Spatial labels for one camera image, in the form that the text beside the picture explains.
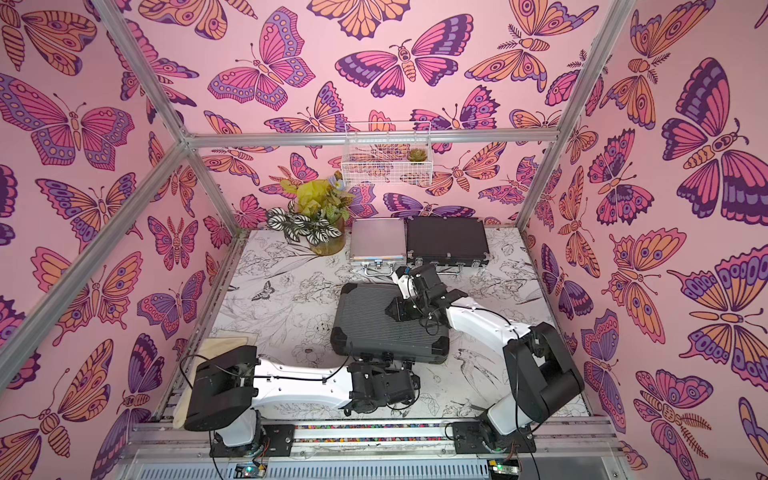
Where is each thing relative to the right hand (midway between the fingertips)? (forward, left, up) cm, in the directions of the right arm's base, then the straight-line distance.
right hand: (391, 308), depth 87 cm
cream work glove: (-10, +56, -9) cm, 58 cm away
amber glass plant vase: (+32, +22, -8) cm, 39 cm away
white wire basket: (+48, +1, +16) cm, 51 cm away
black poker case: (+31, -19, -5) cm, 37 cm away
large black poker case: (-3, +8, -5) cm, 10 cm away
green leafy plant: (+35, +22, +11) cm, 43 cm away
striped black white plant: (+20, +28, +14) cm, 37 cm away
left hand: (-16, +2, -7) cm, 18 cm away
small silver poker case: (+32, +6, -8) cm, 34 cm away
